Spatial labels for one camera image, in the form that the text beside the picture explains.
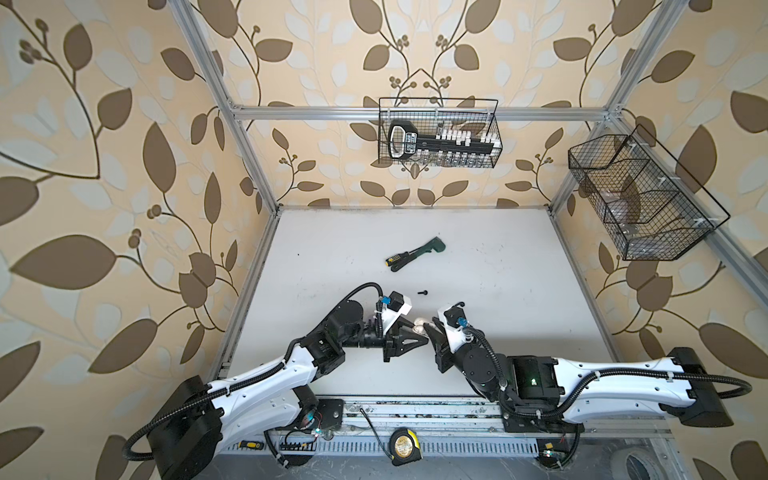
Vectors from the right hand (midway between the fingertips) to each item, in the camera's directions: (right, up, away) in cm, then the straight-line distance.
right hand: (430, 328), depth 67 cm
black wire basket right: (+55, +28, +5) cm, 62 cm away
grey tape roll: (+48, -32, +1) cm, 57 cm away
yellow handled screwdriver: (-42, -29, +3) cm, 51 cm away
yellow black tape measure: (-6, -28, +1) cm, 28 cm away
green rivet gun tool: (-7, +13, +37) cm, 39 cm away
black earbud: (+2, +3, +29) cm, 29 cm away
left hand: (-1, -2, -1) cm, 2 cm away
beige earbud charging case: (-2, +1, 0) cm, 3 cm away
